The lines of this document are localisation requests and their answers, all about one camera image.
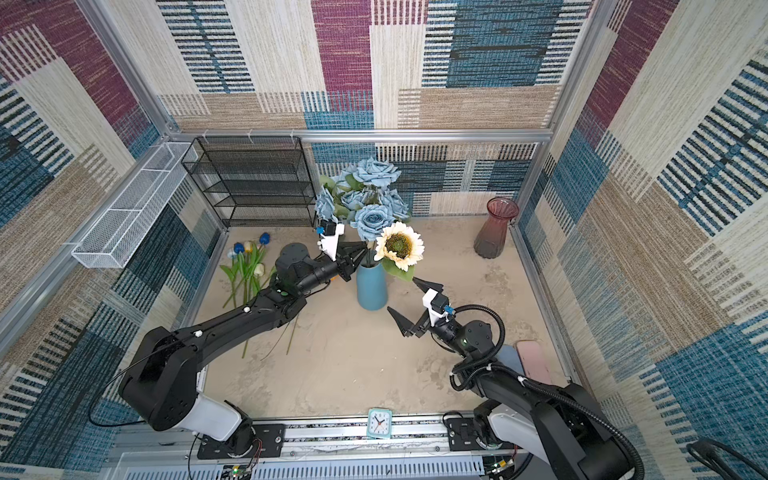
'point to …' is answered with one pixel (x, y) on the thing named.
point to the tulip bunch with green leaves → (246, 274)
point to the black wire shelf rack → (254, 181)
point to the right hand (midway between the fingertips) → (401, 294)
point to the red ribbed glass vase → (490, 241)
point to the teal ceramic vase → (372, 287)
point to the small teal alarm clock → (379, 423)
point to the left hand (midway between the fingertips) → (369, 242)
